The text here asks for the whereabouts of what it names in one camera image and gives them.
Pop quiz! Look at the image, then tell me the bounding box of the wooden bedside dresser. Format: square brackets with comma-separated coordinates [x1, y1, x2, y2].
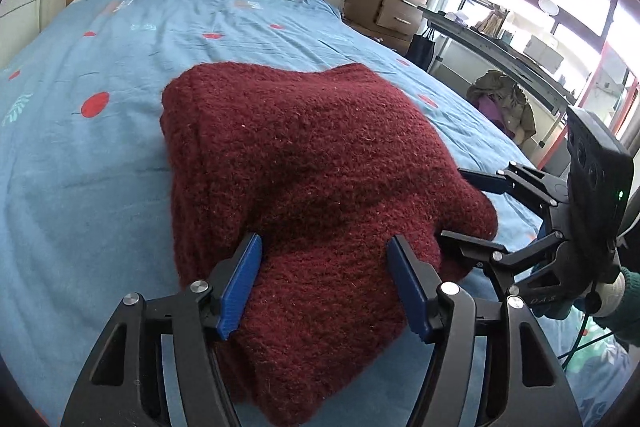
[343, 0, 427, 55]

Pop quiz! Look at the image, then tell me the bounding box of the green sleeved right forearm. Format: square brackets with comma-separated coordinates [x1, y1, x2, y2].
[594, 271, 639, 347]

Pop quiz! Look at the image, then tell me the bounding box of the purple stool with clothes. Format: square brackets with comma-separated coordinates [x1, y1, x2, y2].
[465, 69, 537, 146]

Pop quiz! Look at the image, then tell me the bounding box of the black bag by dresser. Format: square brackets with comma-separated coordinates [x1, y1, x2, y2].
[405, 27, 435, 72]

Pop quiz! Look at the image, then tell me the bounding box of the blue patterned bed cover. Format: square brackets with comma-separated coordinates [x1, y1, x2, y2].
[0, 0, 634, 427]

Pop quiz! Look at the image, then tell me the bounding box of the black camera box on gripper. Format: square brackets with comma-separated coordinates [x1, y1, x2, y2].
[567, 106, 634, 247]

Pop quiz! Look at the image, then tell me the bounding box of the dark red knit sweater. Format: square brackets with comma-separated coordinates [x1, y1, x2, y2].
[160, 62, 498, 426]

